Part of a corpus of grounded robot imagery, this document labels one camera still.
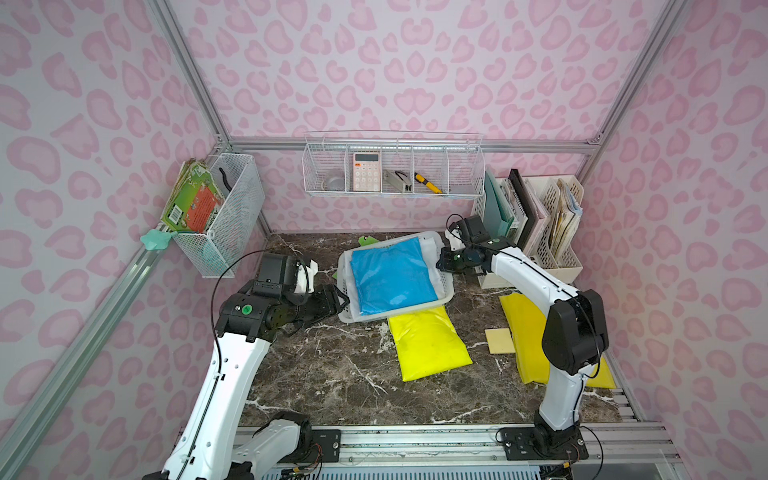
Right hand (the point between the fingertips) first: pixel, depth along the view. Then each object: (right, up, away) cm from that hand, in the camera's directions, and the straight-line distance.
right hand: (434, 262), depth 91 cm
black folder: (+26, +17, -4) cm, 32 cm away
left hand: (-25, -8, -23) cm, 35 cm away
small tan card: (+20, -24, 0) cm, 31 cm away
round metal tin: (-32, +26, +6) cm, 42 cm away
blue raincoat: (-13, -5, +1) cm, 14 cm away
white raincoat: (-1, +1, +2) cm, 2 cm away
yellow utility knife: (-1, +25, +6) cm, 26 cm away
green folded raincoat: (-22, +8, +22) cm, 32 cm away
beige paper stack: (+40, +13, -1) cm, 42 cm away
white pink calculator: (-21, +29, +4) cm, 36 cm away
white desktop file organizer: (+27, +12, -9) cm, 31 cm away
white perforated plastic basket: (-27, -15, -4) cm, 31 cm away
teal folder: (+16, +12, -10) cm, 23 cm away
